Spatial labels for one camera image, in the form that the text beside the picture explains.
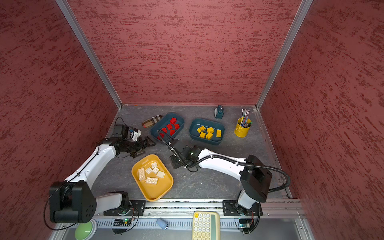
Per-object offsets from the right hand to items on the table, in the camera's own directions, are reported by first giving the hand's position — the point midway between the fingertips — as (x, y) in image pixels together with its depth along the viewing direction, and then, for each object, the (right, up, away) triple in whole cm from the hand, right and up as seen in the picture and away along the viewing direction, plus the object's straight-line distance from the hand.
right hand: (174, 163), depth 79 cm
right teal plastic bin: (+13, +21, +28) cm, 38 cm away
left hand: (-14, +7, +3) cm, 16 cm away
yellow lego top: (+22, +17, +25) cm, 37 cm away
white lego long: (-20, -7, +6) cm, 22 cm away
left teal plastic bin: (-10, +18, +28) cm, 35 cm away
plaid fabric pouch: (-22, +23, +27) cm, 42 cm away
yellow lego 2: (+16, +13, +21) cm, 30 cm away
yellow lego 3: (+21, +13, +21) cm, 32 cm away
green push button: (-39, -27, -12) cm, 49 cm away
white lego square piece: (-16, -6, +7) cm, 18 cm away
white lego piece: (-12, -6, +6) cm, 15 cm away
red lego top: (-8, +19, +29) cm, 35 cm away
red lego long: (-12, +13, +21) cm, 27 cm away
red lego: (-2, +19, +28) cm, 34 cm away
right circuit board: (+35, -25, -10) cm, 45 cm away
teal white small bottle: (+29, +30, +28) cm, 50 cm away
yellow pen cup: (+42, +18, +16) cm, 48 cm away
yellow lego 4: (+28, +14, +24) cm, 39 cm away
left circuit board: (-25, -27, -8) cm, 37 cm away
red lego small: (-11, +16, +26) cm, 32 cm away
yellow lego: (+15, +17, +25) cm, 34 cm away
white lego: (-13, -10, +2) cm, 17 cm away
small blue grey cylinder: (-4, -25, -10) cm, 27 cm away
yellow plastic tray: (-11, -15, -2) cm, 18 cm away
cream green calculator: (+17, -26, -11) cm, 33 cm away
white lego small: (-13, -3, +8) cm, 16 cm away
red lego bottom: (-5, +23, +28) cm, 37 cm away
